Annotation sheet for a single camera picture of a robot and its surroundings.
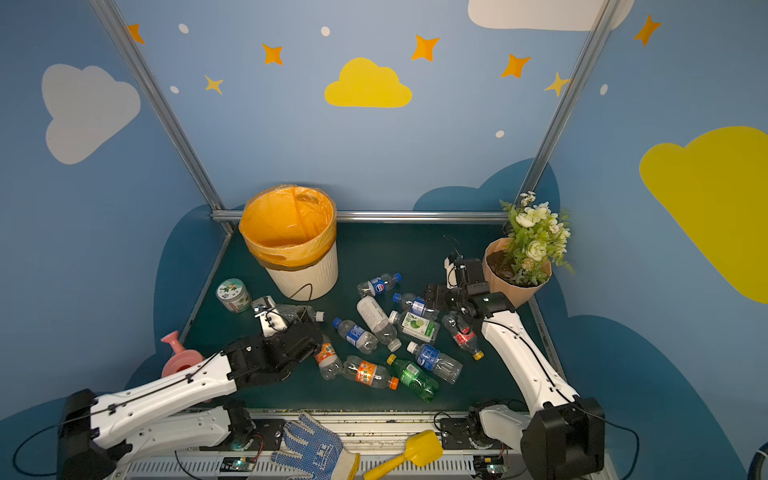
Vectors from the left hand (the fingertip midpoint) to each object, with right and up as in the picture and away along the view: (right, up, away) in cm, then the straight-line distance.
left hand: (301, 319), depth 77 cm
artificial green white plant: (+62, +21, 0) cm, 66 cm away
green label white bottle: (+32, -5, +14) cm, 35 cm away
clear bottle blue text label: (+32, +1, +16) cm, 36 cm away
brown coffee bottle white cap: (+20, -3, +11) cm, 23 cm away
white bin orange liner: (-11, +25, +26) cm, 38 cm away
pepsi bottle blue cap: (+20, +7, +21) cm, 30 cm away
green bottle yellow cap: (+30, -17, +2) cm, 34 cm away
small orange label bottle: (+6, -13, +6) cm, 15 cm away
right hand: (+39, +7, +6) cm, 40 cm away
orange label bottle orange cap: (+14, -14, +3) cm, 20 cm away
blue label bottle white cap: (+38, -14, +3) cm, 41 cm away
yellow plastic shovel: (+31, -31, -4) cm, 44 cm away
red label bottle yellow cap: (+46, -8, +11) cm, 48 cm away
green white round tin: (-25, +5, +14) cm, 29 cm away
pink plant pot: (+62, +11, +18) cm, 65 cm away
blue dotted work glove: (+7, -32, -5) cm, 33 cm away
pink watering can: (-30, -10, -2) cm, 32 cm away
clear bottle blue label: (+14, -7, +9) cm, 18 cm away
